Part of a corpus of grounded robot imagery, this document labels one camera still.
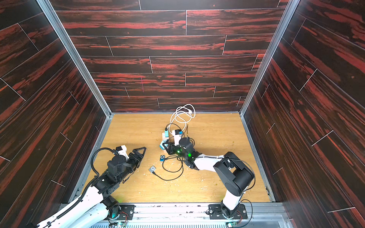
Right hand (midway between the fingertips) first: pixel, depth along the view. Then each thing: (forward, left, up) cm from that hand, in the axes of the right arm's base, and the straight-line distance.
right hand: (166, 142), depth 87 cm
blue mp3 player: (-5, +4, -12) cm, 13 cm away
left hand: (-10, +9, +5) cm, 14 cm away
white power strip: (+9, +4, -11) cm, 15 cm away
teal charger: (-4, +2, 0) cm, 5 cm away
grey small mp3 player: (-13, +9, -12) cm, 20 cm away
